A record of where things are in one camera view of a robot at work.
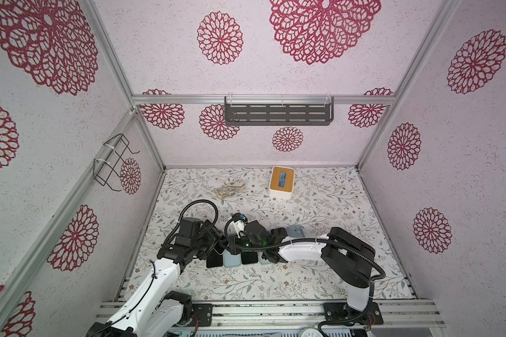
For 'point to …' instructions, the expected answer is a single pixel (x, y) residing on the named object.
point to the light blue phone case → (231, 260)
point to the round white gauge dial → (310, 332)
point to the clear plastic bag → (225, 191)
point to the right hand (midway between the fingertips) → (218, 241)
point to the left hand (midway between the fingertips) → (220, 241)
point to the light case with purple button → (295, 231)
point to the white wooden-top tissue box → (281, 182)
